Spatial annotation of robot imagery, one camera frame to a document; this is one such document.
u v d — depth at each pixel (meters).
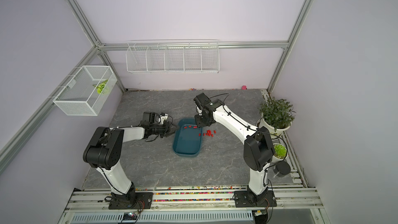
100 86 0.81
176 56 0.99
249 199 0.64
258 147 0.48
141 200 0.73
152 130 0.81
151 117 0.80
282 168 0.77
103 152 0.50
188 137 0.98
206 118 0.63
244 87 1.24
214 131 0.99
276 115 0.81
